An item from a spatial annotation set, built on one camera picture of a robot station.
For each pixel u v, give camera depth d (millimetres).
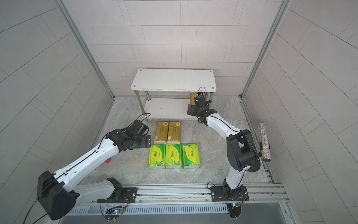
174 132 878
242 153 465
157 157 788
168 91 779
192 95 1018
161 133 867
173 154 792
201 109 691
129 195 711
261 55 911
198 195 724
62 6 709
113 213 654
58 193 364
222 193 711
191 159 771
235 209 673
